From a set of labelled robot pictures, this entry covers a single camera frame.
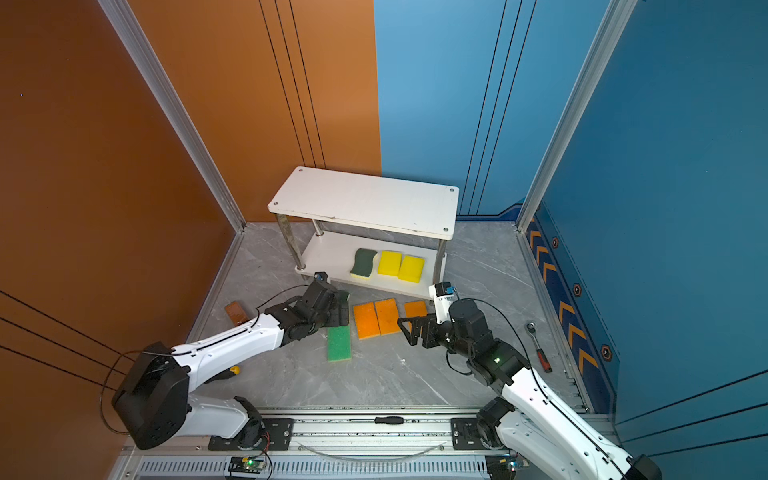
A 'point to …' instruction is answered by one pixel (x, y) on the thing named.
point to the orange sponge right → (415, 309)
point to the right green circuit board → (505, 466)
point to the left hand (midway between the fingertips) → (338, 307)
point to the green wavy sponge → (363, 264)
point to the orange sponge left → (366, 320)
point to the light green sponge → (339, 343)
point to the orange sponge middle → (388, 315)
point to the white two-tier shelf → (371, 232)
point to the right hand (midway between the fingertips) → (410, 321)
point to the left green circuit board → (248, 465)
